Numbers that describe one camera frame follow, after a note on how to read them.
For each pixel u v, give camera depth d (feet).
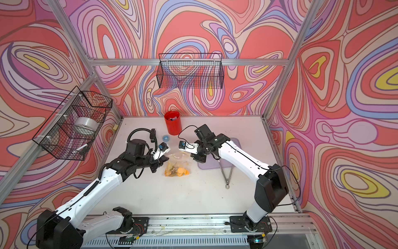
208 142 1.99
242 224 2.39
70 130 2.22
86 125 2.40
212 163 3.04
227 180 2.83
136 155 1.98
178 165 2.91
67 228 1.24
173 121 3.46
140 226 2.37
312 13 2.32
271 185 1.40
